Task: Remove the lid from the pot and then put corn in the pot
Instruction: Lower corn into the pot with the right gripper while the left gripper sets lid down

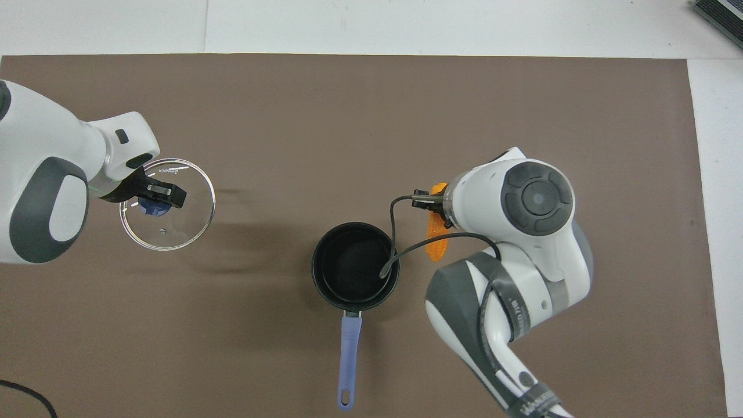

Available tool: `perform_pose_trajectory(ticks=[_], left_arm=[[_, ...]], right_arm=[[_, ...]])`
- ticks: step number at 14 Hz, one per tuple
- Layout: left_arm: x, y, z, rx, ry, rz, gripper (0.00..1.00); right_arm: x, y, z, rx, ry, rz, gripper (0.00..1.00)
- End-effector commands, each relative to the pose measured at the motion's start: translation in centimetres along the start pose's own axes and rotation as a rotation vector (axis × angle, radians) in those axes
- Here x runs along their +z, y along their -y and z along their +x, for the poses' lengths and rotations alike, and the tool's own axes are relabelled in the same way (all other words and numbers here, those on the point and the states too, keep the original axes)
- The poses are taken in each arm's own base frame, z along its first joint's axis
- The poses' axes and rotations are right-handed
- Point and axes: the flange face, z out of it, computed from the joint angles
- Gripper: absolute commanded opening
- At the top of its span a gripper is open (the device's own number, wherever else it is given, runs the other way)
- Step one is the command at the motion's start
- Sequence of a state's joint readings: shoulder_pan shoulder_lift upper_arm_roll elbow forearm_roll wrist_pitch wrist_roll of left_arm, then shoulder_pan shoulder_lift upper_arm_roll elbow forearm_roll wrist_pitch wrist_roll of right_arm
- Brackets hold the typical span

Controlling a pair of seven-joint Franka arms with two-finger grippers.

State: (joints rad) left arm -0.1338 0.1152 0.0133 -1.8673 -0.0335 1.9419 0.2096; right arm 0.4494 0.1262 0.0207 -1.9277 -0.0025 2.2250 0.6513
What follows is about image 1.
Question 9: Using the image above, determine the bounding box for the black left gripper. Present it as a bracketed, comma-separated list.
[115, 170, 187, 208]

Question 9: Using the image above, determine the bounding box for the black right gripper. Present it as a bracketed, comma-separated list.
[432, 194, 455, 229]

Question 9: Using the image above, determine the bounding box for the orange corn cob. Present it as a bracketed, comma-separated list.
[426, 182, 452, 264]

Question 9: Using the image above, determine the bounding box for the glass lid blue knob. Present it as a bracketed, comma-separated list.
[119, 157, 217, 252]

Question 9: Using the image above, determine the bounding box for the dark blue saucepan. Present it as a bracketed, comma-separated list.
[312, 222, 401, 412]

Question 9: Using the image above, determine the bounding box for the brown table mat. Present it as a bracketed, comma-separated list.
[0, 54, 729, 418]

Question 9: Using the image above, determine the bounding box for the dark grey ribbed device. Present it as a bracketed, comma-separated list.
[690, 0, 743, 51]

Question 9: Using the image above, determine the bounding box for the black loose cable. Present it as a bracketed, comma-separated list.
[0, 380, 59, 418]

